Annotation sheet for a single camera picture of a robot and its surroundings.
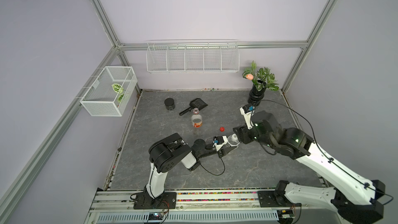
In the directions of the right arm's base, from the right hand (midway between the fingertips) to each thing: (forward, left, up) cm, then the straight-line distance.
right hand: (238, 126), depth 68 cm
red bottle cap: (+15, +4, -27) cm, 31 cm away
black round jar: (+34, +40, -25) cm, 58 cm away
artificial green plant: (+32, -18, 0) cm, 37 cm away
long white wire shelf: (+52, +21, +2) cm, 56 cm away
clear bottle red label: (+15, +20, -16) cm, 30 cm away
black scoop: (+36, +21, -26) cm, 48 cm away
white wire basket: (+21, +65, 0) cm, 68 cm away
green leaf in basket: (+22, +60, +4) cm, 64 cm away
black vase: (+35, -20, -19) cm, 45 cm away
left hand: (-1, 0, -15) cm, 16 cm away
